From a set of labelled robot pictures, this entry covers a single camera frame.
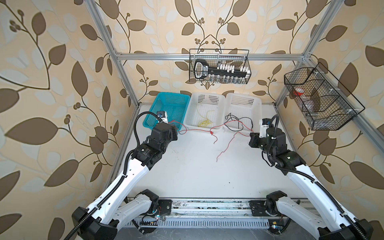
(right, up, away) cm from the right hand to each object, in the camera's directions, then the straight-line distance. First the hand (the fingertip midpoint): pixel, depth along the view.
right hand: (252, 135), depth 77 cm
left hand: (-41, +6, -4) cm, 42 cm away
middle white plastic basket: (-22, +22, +43) cm, 53 cm away
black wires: (+2, +8, +33) cm, 34 cm away
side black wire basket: (+35, +16, -3) cm, 39 cm away
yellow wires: (-23, +6, +31) cm, 39 cm away
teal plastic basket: (-47, +21, +43) cm, 67 cm away
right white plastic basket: (+7, +13, +39) cm, 41 cm away
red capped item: (+27, +23, +4) cm, 36 cm away
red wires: (-20, 0, +7) cm, 21 cm away
